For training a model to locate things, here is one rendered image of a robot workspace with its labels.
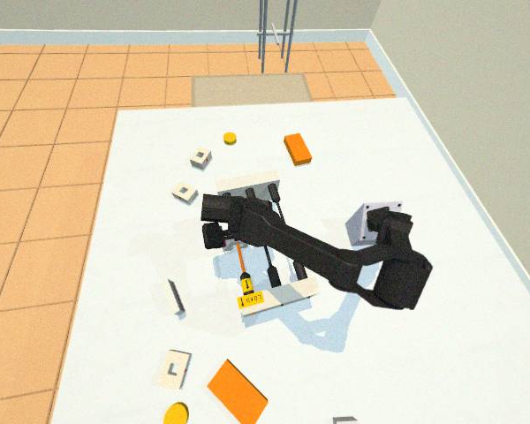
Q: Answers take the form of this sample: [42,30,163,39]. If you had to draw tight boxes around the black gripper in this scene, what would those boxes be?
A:
[202,223,239,249]

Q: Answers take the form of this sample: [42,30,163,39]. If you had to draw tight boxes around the orange rectangular block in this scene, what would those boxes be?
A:
[284,133,312,166]
[207,359,268,424]

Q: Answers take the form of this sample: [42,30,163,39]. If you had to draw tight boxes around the yellow round disc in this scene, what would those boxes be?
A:
[223,132,237,145]
[163,402,189,424]

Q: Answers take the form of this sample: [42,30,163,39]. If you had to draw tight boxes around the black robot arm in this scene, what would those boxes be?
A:
[201,193,433,310]

